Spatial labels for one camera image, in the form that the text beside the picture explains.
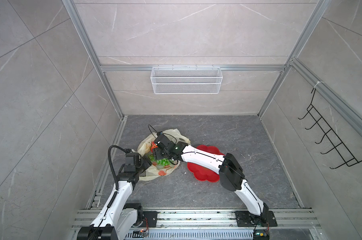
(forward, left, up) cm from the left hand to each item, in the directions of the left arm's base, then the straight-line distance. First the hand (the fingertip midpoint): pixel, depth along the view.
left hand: (145, 157), depth 85 cm
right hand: (+4, -7, 0) cm, 7 cm away
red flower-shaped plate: (-8, -33, -8) cm, 35 cm away
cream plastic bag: (+4, 0, +5) cm, 6 cm away
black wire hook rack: (-12, -89, +24) cm, 93 cm away
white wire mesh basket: (+47, -26, +20) cm, 57 cm away
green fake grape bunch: (0, -9, -6) cm, 11 cm away
